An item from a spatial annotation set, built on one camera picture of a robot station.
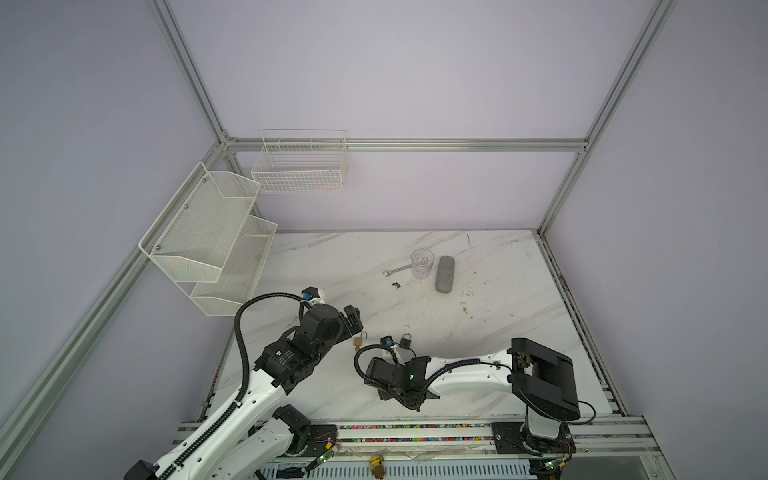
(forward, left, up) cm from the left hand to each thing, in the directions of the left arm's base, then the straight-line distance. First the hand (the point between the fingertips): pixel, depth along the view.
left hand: (345, 319), depth 76 cm
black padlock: (+1, -17, -17) cm, 24 cm away
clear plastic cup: (+32, -24, -15) cm, 43 cm away
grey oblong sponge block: (+26, -31, -15) cm, 43 cm away
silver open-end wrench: (+30, -14, -16) cm, 37 cm away
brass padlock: (+2, -2, -17) cm, 18 cm away
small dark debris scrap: (+23, -14, -17) cm, 32 cm away
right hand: (-10, -10, -17) cm, 22 cm away
